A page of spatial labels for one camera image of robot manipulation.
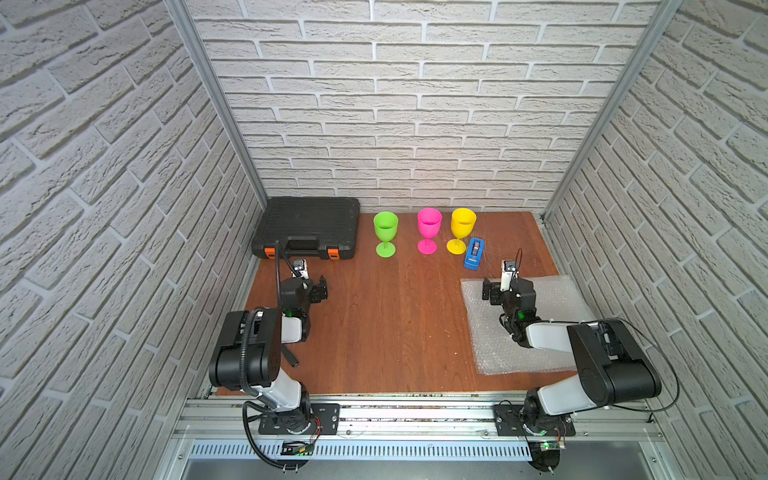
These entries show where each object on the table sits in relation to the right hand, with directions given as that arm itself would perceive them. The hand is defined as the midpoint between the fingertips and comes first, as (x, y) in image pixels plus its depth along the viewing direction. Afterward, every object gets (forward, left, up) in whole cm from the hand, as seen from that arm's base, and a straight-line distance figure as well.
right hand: (505, 278), depth 94 cm
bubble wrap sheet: (-22, +8, -5) cm, 24 cm away
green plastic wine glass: (+21, +38, +6) cm, 44 cm away
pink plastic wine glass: (+18, +23, +9) cm, 31 cm away
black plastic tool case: (+27, +66, 0) cm, 72 cm away
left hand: (+6, +63, +1) cm, 64 cm away
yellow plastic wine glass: (+19, +11, +8) cm, 23 cm away
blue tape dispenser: (+12, +7, -2) cm, 14 cm away
